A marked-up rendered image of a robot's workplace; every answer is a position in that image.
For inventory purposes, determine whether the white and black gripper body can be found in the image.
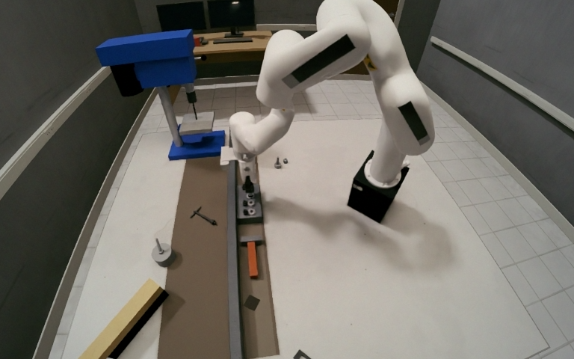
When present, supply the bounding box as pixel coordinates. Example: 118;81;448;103
238;155;257;184

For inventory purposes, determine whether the blue drill press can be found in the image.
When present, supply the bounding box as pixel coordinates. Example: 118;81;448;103
95;29;225;161

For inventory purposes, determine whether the long grey rectangular bar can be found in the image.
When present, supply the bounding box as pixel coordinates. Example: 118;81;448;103
227;160;244;359

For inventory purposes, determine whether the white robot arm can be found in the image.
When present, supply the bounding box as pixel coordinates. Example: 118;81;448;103
220;0;435;188

